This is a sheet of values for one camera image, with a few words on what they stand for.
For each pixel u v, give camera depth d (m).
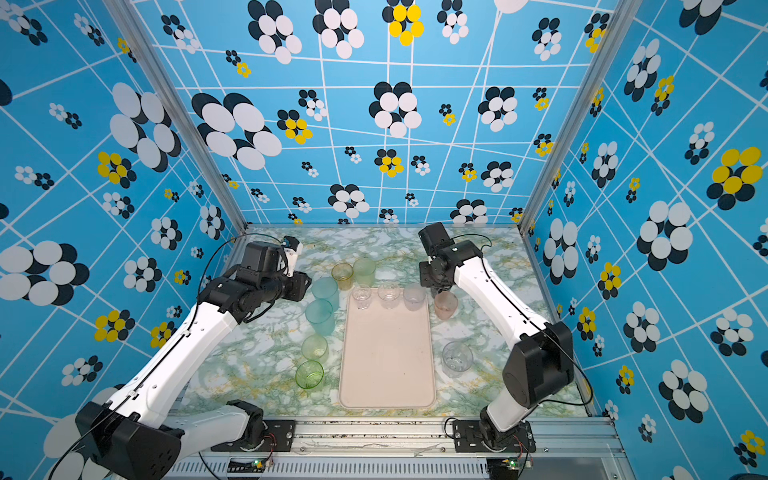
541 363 0.43
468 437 0.73
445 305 0.96
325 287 0.99
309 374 0.83
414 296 0.97
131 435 0.36
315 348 0.88
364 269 1.04
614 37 0.71
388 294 0.99
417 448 0.72
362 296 0.96
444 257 0.58
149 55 0.75
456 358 0.85
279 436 0.74
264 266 0.58
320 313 0.94
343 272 1.01
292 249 0.67
